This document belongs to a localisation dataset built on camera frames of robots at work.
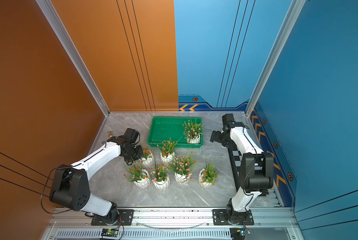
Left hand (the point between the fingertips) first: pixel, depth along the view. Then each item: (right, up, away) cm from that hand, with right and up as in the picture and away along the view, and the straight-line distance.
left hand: (142, 154), depth 89 cm
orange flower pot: (+37, -9, -14) cm, 40 cm away
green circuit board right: (+51, -34, -19) cm, 65 cm away
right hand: (+47, +7, +2) cm, 47 cm away
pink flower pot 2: (+13, -9, -17) cm, 23 cm away
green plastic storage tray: (+9, +15, +21) cm, 27 cm away
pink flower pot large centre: (+24, -5, -14) cm, 28 cm away
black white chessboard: (+57, -3, +2) cm, 57 cm away
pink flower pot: (+30, +13, +1) cm, 33 cm away
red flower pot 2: (+16, +4, -3) cm, 16 cm away
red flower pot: (+4, -3, -3) cm, 6 cm away
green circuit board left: (-9, -34, -18) cm, 40 cm away
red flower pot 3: (+1, -11, -10) cm, 15 cm away
